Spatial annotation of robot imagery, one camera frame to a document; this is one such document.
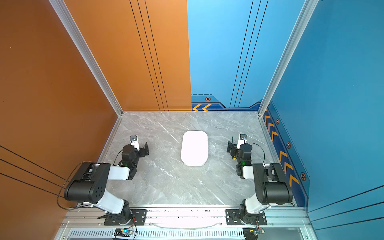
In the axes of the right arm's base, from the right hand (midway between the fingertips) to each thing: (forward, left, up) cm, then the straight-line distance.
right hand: (236, 142), depth 94 cm
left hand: (0, +62, +1) cm, 62 cm away
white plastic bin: (-4, +26, 0) cm, 27 cm away
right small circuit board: (-46, -1, -8) cm, 47 cm away
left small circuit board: (-46, +59, -8) cm, 75 cm away
